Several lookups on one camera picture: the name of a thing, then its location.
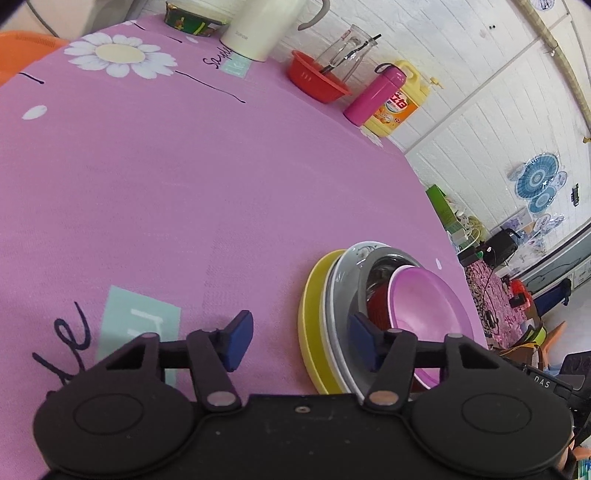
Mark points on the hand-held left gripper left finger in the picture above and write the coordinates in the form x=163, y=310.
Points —
x=240, y=339

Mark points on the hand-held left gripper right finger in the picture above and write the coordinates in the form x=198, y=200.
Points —
x=362, y=337

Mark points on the red bowl with white inside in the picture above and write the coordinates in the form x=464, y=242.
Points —
x=381, y=304

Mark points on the small white grey-rimmed plate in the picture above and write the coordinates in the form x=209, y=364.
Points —
x=351, y=281

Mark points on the yellow plastic plate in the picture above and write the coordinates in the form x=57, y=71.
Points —
x=309, y=314

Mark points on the stainless steel bowl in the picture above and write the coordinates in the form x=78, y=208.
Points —
x=383, y=272

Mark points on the purple plastic bowl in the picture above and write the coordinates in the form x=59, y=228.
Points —
x=425, y=304

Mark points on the pink floral cloth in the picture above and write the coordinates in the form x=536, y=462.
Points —
x=501, y=314

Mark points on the black patterned cloth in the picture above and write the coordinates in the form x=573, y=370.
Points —
x=475, y=290

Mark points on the black bag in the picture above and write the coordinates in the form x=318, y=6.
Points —
x=502, y=247

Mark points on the green plastic box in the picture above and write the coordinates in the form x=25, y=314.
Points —
x=441, y=207

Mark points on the pink floral tablecloth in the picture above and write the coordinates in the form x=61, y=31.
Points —
x=184, y=184

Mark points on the yellow detergent bottle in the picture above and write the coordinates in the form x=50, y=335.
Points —
x=397, y=110

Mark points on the pink insulated bottle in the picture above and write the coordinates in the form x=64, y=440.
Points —
x=374, y=94

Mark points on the red plastic basket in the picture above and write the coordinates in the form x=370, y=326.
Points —
x=314, y=81

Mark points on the dark stirring stick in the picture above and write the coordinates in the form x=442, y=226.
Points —
x=355, y=53

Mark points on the clear glass pitcher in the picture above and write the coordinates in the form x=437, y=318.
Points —
x=351, y=46

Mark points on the cream thermos jug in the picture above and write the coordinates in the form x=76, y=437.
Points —
x=258, y=27

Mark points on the green instant noodle bowl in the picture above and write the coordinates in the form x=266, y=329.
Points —
x=194, y=23

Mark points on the orange plastic chair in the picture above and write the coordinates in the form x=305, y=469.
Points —
x=23, y=50

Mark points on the blue round wall decoration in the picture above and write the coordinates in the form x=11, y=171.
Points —
x=538, y=180

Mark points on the beige wall pipe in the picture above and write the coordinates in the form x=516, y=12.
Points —
x=561, y=55

